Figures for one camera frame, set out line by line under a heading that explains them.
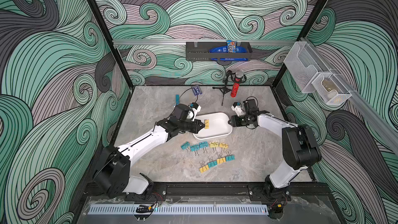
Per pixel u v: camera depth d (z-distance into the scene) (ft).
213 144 2.82
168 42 5.85
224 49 3.03
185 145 2.86
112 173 1.34
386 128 1.67
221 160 2.73
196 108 2.42
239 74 3.00
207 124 2.67
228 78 3.31
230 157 2.74
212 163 2.67
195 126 2.32
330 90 2.11
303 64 2.55
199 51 3.12
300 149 1.54
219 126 3.20
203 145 2.86
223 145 2.86
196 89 3.82
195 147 2.81
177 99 3.75
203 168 2.61
